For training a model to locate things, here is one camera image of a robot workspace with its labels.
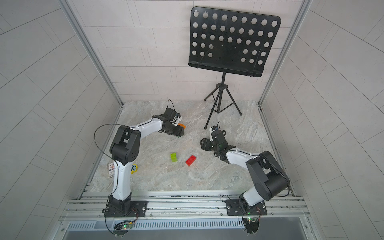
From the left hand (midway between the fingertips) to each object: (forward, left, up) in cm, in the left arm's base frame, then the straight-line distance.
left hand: (182, 130), depth 101 cm
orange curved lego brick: (+4, -1, 0) cm, 4 cm away
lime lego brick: (-21, +3, +3) cm, 21 cm away
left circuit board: (-53, +23, +1) cm, 58 cm away
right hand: (-11, -14, +4) cm, 18 cm away
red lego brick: (-21, -6, +1) cm, 22 cm away
